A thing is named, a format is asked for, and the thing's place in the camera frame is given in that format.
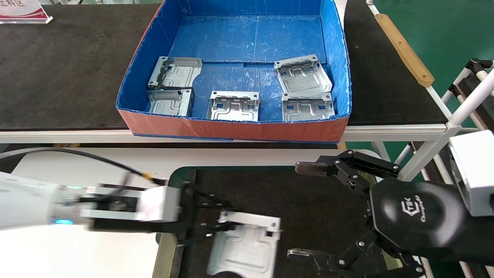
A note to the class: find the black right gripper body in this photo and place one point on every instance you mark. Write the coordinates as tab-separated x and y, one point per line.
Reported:
417	214

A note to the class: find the white red sign stand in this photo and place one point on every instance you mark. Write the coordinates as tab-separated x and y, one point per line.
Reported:
21	9

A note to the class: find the thin white rack pipe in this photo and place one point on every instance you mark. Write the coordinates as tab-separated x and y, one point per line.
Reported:
457	85

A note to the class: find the brass metal strip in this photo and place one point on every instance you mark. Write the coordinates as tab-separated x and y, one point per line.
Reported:
166	258

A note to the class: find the stamped metal bracket plate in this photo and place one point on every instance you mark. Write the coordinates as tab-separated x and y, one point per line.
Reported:
308	110
243	251
233	110
305	77
177	73
168	103

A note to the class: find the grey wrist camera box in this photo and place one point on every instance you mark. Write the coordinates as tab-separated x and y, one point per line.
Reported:
154	204
474	172

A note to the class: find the small black work mat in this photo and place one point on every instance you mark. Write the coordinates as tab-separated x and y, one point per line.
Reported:
308	208

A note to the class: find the thick white frame pipe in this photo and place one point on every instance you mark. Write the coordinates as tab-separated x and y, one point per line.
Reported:
455	116

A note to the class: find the blue red corrugated plastic box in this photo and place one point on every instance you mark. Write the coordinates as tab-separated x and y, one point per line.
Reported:
247	34

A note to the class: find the black pipe clamp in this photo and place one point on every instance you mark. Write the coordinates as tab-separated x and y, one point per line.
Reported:
478	65

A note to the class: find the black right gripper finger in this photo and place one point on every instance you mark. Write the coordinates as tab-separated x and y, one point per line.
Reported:
332	264
347	165

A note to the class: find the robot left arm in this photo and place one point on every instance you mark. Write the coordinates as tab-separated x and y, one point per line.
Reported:
27	200

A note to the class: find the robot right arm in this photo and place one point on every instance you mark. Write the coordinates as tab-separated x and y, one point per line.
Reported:
482	241

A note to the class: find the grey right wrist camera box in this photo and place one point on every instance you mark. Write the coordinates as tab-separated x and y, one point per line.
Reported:
474	172

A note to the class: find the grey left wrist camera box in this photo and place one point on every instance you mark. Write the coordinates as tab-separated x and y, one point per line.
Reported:
154	204

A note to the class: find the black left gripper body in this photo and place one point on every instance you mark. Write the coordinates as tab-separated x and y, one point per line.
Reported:
188	216

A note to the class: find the long tan wooden strip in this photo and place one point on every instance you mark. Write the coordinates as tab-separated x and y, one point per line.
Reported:
405	50

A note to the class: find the large black table mat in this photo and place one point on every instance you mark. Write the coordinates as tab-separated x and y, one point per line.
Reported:
58	77

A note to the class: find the white table frame rail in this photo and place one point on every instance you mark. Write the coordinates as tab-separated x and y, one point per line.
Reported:
58	136

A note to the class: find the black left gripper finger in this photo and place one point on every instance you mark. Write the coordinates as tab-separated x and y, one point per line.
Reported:
212	204
210	229

